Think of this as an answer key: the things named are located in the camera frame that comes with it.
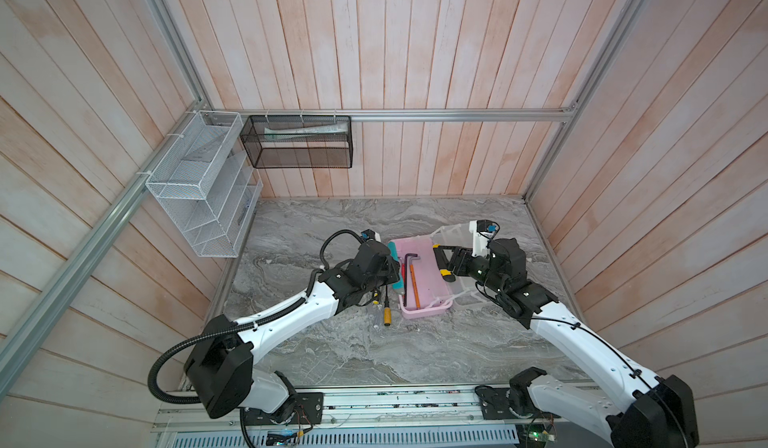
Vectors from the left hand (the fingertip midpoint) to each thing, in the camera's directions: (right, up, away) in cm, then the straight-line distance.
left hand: (398, 272), depth 80 cm
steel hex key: (+4, -2, +19) cm, 19 cm away
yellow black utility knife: (+13, +2, +4) cm, 14 cm away
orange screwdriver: (+7, -9, +13) cm, 18 cm away
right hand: (+12, +7, -2) cm, 14 cm away
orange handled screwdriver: (-3, -14, +9) cm, 16 cm away
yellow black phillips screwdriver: (-6, -10, +10) cm, 16 cm away
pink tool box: (+12, -7, +13) cm, 19 cm away
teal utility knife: (-1, +6, +3) cm, 7 cm away
